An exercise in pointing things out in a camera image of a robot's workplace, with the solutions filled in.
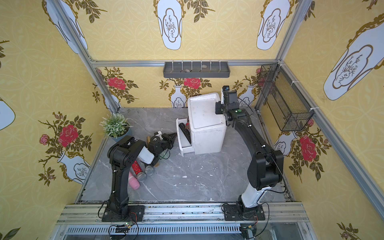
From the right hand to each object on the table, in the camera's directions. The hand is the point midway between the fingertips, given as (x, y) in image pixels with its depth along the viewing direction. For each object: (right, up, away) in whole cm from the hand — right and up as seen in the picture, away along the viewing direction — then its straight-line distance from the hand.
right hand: (215, 105), depth 87 cm
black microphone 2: (-38, -37, -2) cm, 53 cm away
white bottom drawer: (-18, -25, +10) cm, 32 cm away
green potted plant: (-59, -12, +1) cm, 60 cm away
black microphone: (-19, -14, +16) cm, 29 cm away
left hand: (-24, -17, +11) cm, 31 cm away
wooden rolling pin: (-43, -21, +15) cm, 51 cm away
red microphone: (-17, -11, +20) cm, 28 cm away
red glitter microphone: (-41, -40, -4) cm, 58 cm away
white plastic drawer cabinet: (-5, -13, -9) cm, 17 cm away
